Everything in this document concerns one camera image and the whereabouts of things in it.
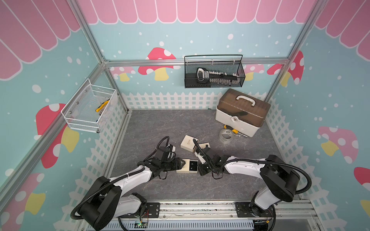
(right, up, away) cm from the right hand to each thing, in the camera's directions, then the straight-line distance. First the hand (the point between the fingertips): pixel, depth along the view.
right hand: (197, 168), depth 87 cm
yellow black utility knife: (-53, +36, -12) cm, 65 cm away
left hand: (-10, +2, -2) cm, 10 cm away
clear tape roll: (+22, +19, +17) cm, 33 cm away
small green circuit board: (-30, -23, -15) cm, 41 cm away
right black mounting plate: (+23, -17, -13) cm, 32 cm away
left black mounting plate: (-24, -18, -13) cm, 33 cm away
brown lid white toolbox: (+29, +35, +5) cm, 46 cm away
